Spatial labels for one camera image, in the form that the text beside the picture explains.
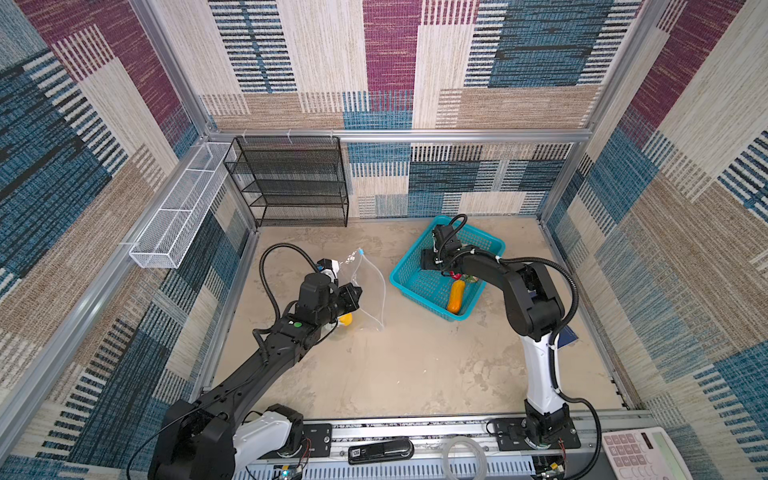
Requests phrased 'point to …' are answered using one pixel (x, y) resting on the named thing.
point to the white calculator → (644, 454)
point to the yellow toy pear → (347, 319)
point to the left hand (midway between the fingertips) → (364, 285)
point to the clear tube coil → (480, 455)
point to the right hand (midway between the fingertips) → (431, 261)
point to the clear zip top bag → (364, 273)
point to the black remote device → (394, 449)
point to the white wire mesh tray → (168, 237)
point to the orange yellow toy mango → (456, 296)
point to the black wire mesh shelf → (293, 181)
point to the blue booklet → (565, 337)
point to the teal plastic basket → (432, 288)
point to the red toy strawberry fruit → (455, 276)
